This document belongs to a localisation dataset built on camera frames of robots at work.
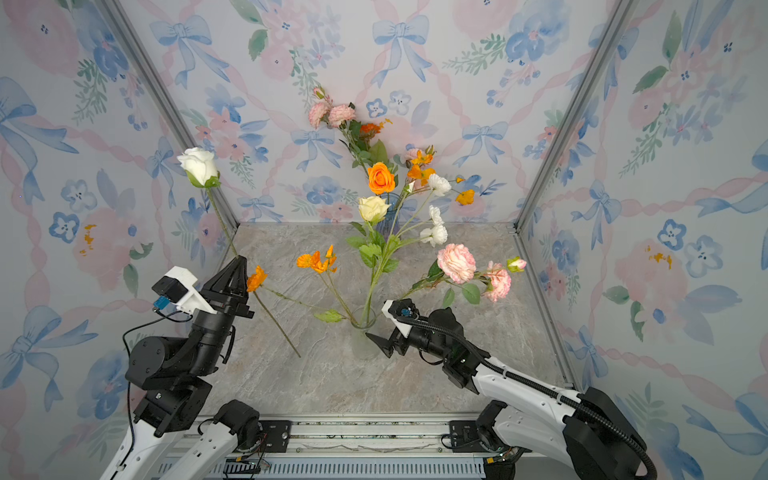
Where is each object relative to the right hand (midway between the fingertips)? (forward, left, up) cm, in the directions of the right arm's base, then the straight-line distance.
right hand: (379, 314), depth 75 cm
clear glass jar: (-1, +4, -1) cm, 5 cm away
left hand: (-3, +24, +26) cm, 35 cm away
